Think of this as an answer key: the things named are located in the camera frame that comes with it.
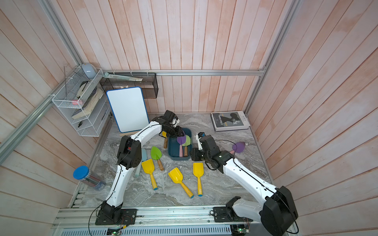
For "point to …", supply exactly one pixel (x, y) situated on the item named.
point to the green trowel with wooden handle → (156, 154)
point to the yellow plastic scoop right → (198, 171)
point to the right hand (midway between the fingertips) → (192, 151)
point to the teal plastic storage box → (173, 146)
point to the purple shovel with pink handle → (181, 140)
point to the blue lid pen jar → (83, 173)
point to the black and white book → (230, 120)
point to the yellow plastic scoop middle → (176, 176)
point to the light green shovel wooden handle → (187, 143)
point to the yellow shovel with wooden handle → (165, 142)
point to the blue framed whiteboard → (128, 107)
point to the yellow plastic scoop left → (148, 166)
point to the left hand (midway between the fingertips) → (181, 136)
